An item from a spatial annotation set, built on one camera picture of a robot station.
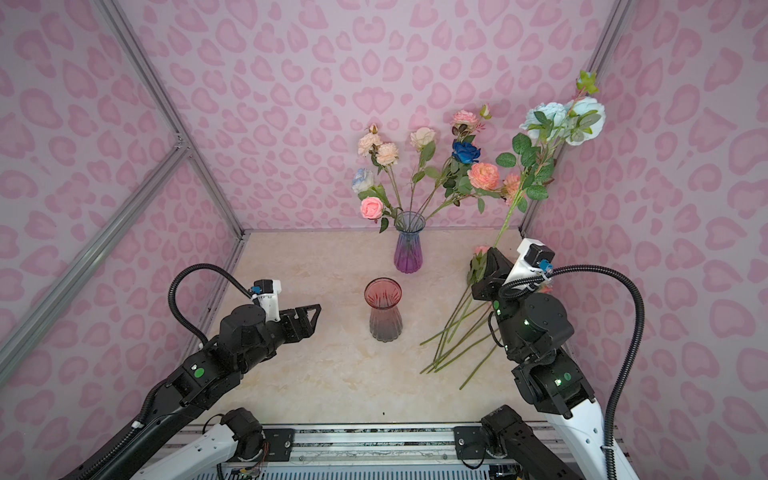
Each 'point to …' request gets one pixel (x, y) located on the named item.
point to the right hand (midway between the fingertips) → (487, 248)
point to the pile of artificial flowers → (470, 336)
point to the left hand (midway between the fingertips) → (310, 305)
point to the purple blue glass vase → (408, 250)
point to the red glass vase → (383, 295)
